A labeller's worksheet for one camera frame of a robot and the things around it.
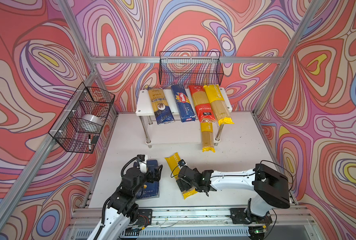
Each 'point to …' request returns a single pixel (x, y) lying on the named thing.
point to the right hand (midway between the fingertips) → (186, 181)
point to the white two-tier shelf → (174, 132)
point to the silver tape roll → (90, 119)
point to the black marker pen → (89, 142)
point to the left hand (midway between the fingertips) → (156, 164)
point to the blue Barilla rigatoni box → (148, 190)
